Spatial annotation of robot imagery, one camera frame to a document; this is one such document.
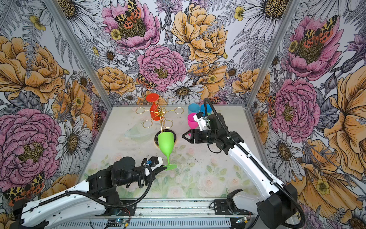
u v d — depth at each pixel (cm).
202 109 97
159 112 78
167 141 70
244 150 48
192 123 91
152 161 54
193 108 101
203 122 68
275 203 38
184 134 70
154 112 79
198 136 64
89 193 47
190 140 65
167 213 73
